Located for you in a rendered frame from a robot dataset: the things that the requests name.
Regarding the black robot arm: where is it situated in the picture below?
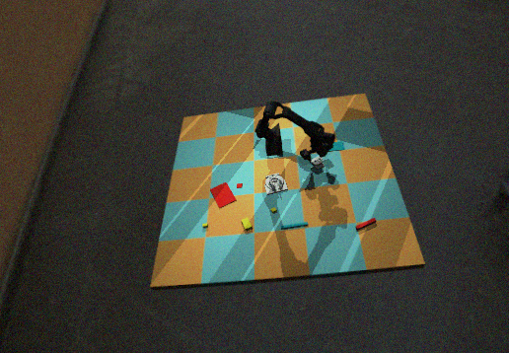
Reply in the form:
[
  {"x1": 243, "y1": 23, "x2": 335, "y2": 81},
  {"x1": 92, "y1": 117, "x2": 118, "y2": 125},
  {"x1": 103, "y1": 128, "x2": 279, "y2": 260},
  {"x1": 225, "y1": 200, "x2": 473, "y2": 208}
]
[{"x1": 255, "y1": 101, "x2": 335, "y2": 158}]

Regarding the dark red rectangular bar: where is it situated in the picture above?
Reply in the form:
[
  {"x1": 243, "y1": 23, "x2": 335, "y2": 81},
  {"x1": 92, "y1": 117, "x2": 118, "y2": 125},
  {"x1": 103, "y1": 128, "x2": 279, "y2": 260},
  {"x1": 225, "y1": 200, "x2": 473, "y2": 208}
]
[{"x1": 356, "y1": 218, "x2": 376, "y2": 231}]

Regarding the red flat plate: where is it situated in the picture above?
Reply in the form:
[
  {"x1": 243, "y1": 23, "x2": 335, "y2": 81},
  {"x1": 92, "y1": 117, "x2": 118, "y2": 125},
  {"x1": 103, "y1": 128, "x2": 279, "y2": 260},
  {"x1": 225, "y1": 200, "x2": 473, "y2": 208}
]
[{"x1": 210, "y1": 182, "x2": 236, "y2": 208}]

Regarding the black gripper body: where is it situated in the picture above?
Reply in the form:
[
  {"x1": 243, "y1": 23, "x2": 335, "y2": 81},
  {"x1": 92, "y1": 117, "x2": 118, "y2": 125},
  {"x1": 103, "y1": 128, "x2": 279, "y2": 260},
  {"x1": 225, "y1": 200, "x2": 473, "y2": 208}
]
[{"x1": 300, "y1": 140, "x2": 333, "y2": 160}]

